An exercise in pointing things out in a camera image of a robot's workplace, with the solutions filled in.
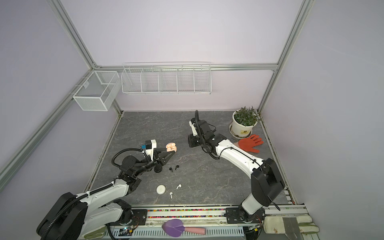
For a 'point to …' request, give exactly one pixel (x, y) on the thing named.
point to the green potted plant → (247, 117)
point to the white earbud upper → (179, 186)
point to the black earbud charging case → (158, 168)
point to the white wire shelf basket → (167, 78)
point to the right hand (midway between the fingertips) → (189, 138)
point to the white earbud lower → (171, 193)
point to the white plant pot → (239, 131)
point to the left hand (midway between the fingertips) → (174, 152)
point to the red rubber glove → (248, 143)
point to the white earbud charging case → (160, 189)
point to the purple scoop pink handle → (175, 228)
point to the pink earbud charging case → (171, 146)
